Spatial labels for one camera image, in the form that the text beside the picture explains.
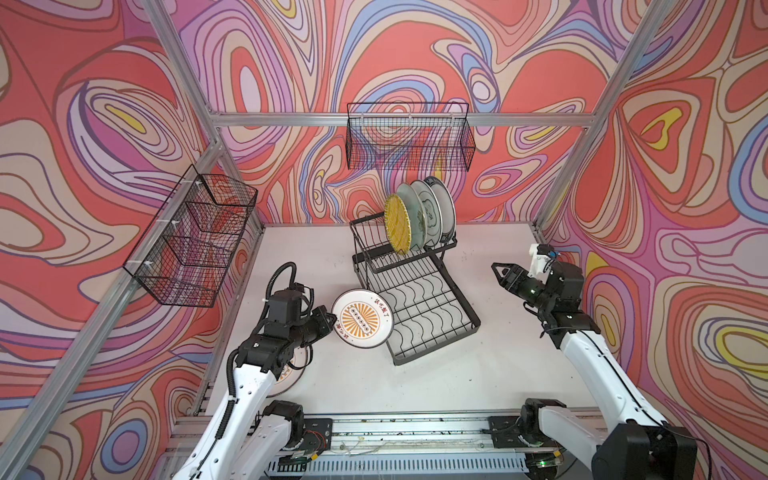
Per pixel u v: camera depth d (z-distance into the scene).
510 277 0.70
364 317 0.80
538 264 0.70
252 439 0.56
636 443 0.39
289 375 0.82
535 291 0.67
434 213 0.82
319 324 0.67
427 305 0.95
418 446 0.73
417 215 0.79
